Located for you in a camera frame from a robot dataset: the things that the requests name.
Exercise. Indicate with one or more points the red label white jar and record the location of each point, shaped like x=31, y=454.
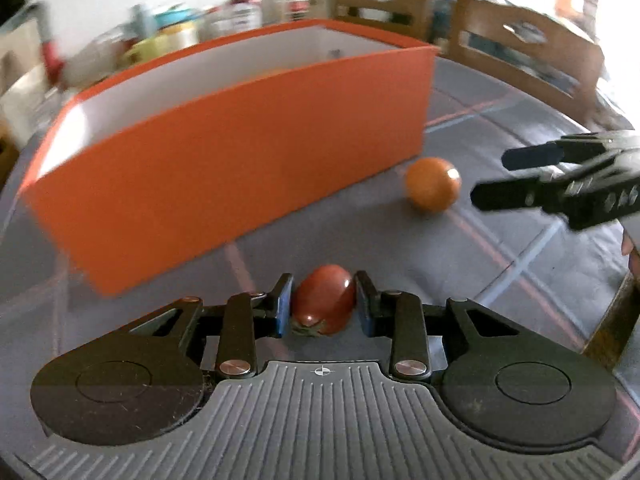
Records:
x=245, y=17

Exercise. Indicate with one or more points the orange cardboard box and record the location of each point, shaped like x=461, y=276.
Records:
x=225, y=170

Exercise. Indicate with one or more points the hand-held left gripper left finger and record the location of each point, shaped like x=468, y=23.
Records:
x=282, y=307

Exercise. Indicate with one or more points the yellow-green mug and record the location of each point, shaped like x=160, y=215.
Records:
x=142, y=51

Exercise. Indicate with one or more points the person's right hand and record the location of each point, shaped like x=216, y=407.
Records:
x=632, y=255

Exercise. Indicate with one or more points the teal bowl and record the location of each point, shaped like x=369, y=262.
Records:
x=172, y=16

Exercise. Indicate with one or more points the wooden chair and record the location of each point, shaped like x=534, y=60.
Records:
x=380, y=7
x=530, y=55

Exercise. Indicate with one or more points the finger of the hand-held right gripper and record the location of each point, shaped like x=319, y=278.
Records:
x=540, y=154
x=520, y=195

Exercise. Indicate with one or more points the red tomato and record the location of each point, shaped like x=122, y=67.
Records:
x=322, y=297

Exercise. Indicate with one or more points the white paper bag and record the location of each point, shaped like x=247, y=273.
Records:
x=20, y=85

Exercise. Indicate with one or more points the small orange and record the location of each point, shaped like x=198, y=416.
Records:
x=431, y=185

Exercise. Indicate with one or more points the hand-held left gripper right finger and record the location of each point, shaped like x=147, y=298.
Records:
x=365, y=305

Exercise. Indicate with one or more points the red umbrella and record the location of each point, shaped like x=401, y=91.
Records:
x=51, y=45

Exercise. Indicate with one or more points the white canister yellow lid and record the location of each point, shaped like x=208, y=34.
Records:
x=179, y=35

